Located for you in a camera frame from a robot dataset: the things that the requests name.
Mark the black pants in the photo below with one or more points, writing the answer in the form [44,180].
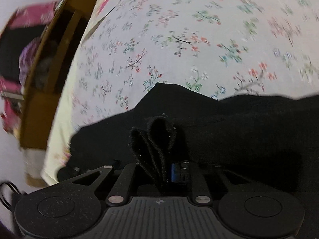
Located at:
[260,141]

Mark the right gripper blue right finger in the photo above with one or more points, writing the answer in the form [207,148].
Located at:
[192,181]

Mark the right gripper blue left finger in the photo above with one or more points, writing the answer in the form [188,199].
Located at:
[119,193]

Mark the purple cloth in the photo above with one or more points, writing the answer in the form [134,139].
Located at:
[26,59]

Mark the wooden side cabinet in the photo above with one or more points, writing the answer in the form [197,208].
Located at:
[49,71]

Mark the pink yellow cartoon blanket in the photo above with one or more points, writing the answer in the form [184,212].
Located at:
[90,92]

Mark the white floral bed sheet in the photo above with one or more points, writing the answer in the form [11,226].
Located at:
[220,48]

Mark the pink floral cloth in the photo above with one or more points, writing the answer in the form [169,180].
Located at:
[32,15]

